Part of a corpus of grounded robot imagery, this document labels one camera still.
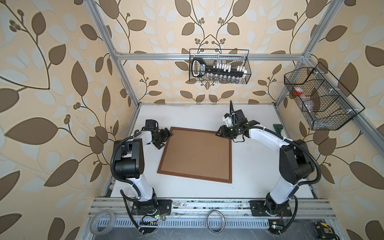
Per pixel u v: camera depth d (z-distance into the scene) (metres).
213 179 0.85
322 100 0.76
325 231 0.66
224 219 0.68
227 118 0.85
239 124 0.71
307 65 0.89
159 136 0.85
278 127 1.05
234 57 0.91
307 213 0.75
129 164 0.49
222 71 0.83
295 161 0.47
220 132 0.83
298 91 0.81
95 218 0.69
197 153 0.93
